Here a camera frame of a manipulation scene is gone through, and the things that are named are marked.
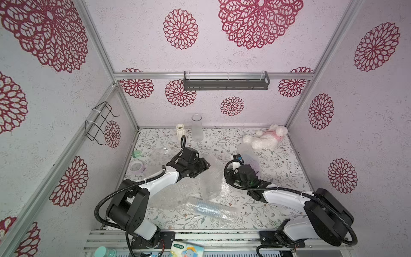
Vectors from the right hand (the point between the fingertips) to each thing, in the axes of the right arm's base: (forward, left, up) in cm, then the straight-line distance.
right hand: (223, 168), depth 86 cm
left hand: (+1, +9, -1) cm, 9 cm away
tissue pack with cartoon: (-37, +19, -5) cm, 42 cm away
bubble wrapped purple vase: (+14, -18, -8) cm, 24 cm away
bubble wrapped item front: (-22, 0, -7) cm, 23 cm away
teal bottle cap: (-39, +49, 0) cm, 63 cm away
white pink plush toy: (+22, -29, -2) cm, 36 cm away
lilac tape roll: (+4, +51, -8) cm, 52 cm away
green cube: (+15, +56, -9) cm, 58 cm away
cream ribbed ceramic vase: (+23, +25, +5) cm, 34 cm away
